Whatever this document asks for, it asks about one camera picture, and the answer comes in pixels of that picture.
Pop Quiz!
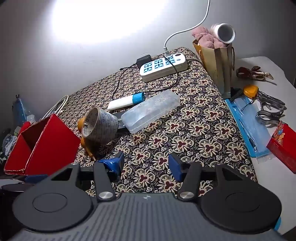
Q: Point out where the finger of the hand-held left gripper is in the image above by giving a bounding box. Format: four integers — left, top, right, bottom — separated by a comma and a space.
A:
14, 174, 49, 184

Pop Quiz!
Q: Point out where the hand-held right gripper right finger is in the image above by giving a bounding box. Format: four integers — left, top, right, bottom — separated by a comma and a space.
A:
168, 153, 253, 201

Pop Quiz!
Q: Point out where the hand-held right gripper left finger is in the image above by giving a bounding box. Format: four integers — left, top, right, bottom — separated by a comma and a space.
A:
47, 151, 125, 202

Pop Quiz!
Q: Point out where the orange plastic piece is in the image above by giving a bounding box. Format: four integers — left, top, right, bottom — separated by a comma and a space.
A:
80, 137, 96, 161

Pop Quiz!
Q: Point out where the printed packing tape roll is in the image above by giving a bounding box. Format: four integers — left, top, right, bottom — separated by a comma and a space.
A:
84, 107, 119, 147

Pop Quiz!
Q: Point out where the red cardboard box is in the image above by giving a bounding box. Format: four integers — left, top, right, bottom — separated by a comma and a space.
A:
4, 113, 81, 176

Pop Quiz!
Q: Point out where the white tube blue cap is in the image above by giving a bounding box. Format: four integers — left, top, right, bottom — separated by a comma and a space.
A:
107, 92, 145, 111

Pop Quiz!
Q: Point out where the clear plastic case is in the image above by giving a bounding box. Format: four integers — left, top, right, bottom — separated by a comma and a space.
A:
121, 90, 181, 134

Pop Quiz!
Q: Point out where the floral patterned cloth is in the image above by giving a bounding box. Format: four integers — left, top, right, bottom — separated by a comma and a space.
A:
53, 47, 258, 194

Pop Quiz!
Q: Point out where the pile of clothes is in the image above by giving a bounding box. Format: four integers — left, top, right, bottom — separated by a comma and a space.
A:
0, 126, 20, 164

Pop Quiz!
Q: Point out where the red glasses case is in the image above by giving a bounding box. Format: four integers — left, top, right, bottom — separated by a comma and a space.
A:
21, 120, 32, 133

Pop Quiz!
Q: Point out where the blue packet in clear bag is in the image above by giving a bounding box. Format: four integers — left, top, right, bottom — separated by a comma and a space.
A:
12, 94, 31, 127

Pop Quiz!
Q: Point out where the blue-edged clear pouch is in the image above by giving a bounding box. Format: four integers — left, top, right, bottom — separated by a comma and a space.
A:
225, 96, 271, 161

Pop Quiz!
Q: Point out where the black comb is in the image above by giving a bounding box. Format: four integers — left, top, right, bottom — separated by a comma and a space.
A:
230, 88, 244, 100

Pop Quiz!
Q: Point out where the white power strip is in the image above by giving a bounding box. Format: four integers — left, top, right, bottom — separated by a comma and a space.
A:
139, 53, 188, 82

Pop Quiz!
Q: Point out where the black power adapter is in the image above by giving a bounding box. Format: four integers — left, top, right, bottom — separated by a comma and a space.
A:
136, 55, 152, 68

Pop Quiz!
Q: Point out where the orange tape measure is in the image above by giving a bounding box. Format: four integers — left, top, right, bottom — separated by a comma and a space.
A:
243, 85, 259, 99

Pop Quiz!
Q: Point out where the gold paper bag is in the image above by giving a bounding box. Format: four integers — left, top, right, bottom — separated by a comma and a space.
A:
192, 39, 236, 98

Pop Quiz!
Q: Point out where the red patterned packet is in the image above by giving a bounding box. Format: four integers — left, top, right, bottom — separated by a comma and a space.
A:
266, 120, 296, 175

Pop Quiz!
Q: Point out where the pink plush toy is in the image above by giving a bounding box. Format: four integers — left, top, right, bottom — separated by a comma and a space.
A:
191, 26, 229, 49

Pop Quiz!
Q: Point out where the coiled white cable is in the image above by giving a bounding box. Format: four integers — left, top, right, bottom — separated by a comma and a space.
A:
44, 95, 70, 118

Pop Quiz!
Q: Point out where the thin black cable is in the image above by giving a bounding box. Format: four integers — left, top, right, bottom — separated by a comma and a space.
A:
112, 62, 179, 109

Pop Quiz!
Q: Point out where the white power cable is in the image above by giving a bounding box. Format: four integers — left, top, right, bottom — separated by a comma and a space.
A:
163, 0, 211, 57

